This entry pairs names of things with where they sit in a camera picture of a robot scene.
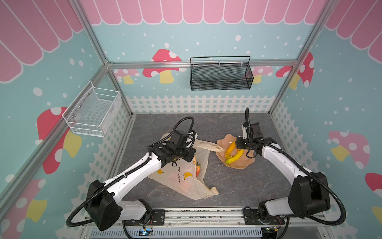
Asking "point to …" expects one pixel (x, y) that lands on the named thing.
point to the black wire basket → (218, 77)
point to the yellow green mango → (227, 155)
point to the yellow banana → (235, 157)
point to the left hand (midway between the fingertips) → (193, 154)
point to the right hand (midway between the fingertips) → (239, 141)
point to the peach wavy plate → (247, 158)
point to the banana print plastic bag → (183, 177)
